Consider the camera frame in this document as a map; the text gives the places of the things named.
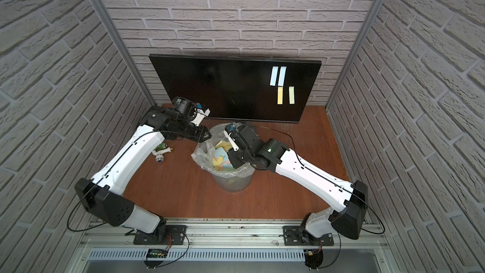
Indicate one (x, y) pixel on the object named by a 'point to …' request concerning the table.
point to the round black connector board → (313, 258)
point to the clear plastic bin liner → (203, 155)
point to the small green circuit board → (156, 253)
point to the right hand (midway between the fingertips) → (234, 152)
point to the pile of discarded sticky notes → (220, 158)
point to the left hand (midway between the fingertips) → (203, 129)
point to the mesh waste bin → (237, 180)
